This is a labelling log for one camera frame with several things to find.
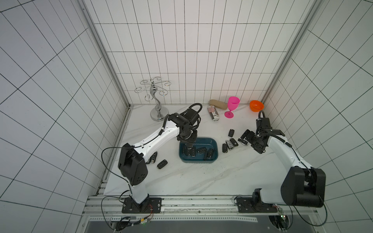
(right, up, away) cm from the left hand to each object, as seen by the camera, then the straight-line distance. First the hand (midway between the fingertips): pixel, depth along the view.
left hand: (189, 143), depth 80 cm
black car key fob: (-4, -6, +10) cm, 12 cm away
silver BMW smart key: (+28, -4, +15) cm, 32 cm away
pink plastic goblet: (+32, +25, +22) cm, 46 cm away
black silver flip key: (-22, -11, +10) cm, 27 cm away
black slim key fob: (+30, +3, +21) cm, 37 cm away
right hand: (+36, +1, +8) cm, 37 cm away
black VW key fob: (+23, -6, +13) cm, 28 cm away
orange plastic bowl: (+55, +24, +35) cm, 69 cm away
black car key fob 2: (0, -7, +11) cm, 13 cm away
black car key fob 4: (+8, -7, +13) cm, 17 cm away
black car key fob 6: (-16, -14, +6) cm, 22 cm away
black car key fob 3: (+3, -9, +10) cm, 14 cm away
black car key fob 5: (+14, -8, +11) cm, 19 cm away
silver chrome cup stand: (-23, +17, +31) cm, 43 cm away
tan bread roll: (+25, +26, +38) cm, 52 cm away
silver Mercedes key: (+31, -2, +16) cm, 34 cm away
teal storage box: (+7, -11, +10) cm, 17 cm away
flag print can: (+20, +18, +31) cm, 40 cm away
